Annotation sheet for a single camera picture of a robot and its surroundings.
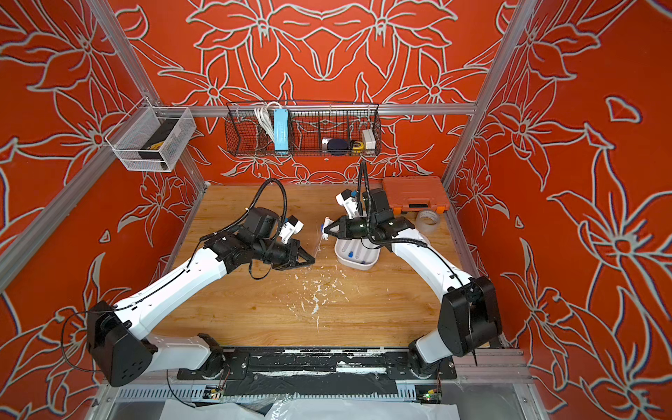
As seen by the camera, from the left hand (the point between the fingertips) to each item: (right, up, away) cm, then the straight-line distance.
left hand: (314, 260), depth 71 cm
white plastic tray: (+12, -3, +26) cm, 29 cm away
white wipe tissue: (+3, +10, +7) cm, 13 cm away
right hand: (+1, +8, +5) cm, 9 cm away
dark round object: (+7, +38, +25) cm, 46 cm away
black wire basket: (-1, +44, +25) cm, 51 cm away
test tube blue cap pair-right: (+1, +5, +5) cm, 7 cm away
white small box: (+18, +39, +21) cm, 48 cm away
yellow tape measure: (+16, +37, +24) cm, 47 cm away
